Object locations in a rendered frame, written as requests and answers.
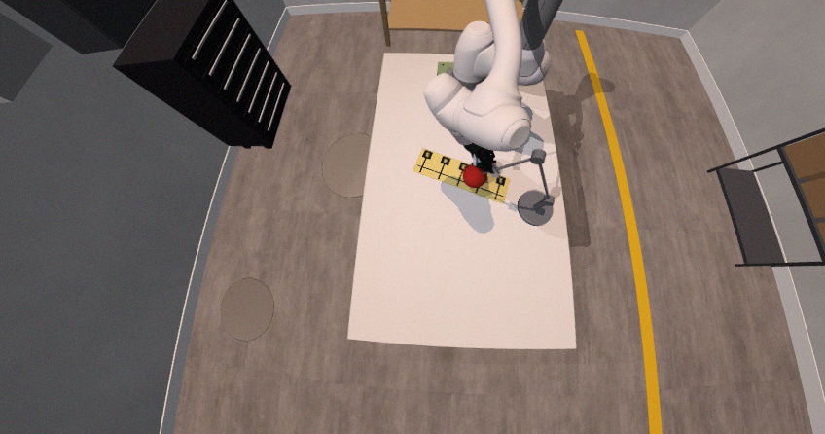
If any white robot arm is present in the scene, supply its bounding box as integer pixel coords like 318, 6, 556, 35
424, 0, 563, 152

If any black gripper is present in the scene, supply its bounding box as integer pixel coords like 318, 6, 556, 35
463, 143, 501, 178

